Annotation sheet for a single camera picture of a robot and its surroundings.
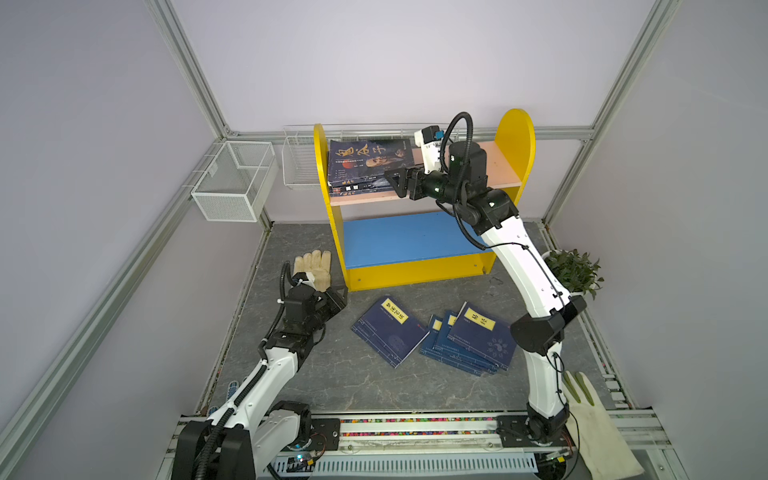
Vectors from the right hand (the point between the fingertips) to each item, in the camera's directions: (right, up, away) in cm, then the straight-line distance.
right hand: (396, 172), depth 69 cm
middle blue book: (+18, -47, +16) cm, 53 cm away
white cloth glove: (+51, -67, +3) cm, 84 cm away
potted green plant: (+52, -24, +15) cm, 59 cm away
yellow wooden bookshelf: (-2, -16, +25) cm, 30 cm away
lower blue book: (+9, -48, +18) cm, 52 cm away
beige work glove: (-28, -24, +38) cm, 53 cm away
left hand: (-15, -31, +15) cm, 37 cm away
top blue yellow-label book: (+27, -44, +19) cm, 55 cm away
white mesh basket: (-55, +6, +33) cm, 64 cm away
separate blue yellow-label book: (-1, -42, +20) cm, 47 cm away
